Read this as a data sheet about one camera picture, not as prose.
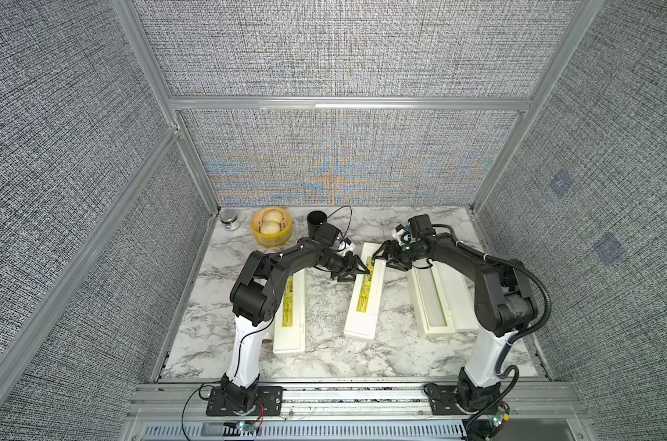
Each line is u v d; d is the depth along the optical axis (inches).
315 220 41.0
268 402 28.9
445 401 28.8
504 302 20.1
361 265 35.2
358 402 29.4
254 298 21.5
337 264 33.1
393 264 34.4
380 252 34.9
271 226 41.4
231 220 43.1
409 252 32.2
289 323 31.3
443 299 33.8
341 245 35.4
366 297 33.0
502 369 22.9
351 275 36.0
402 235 34.7
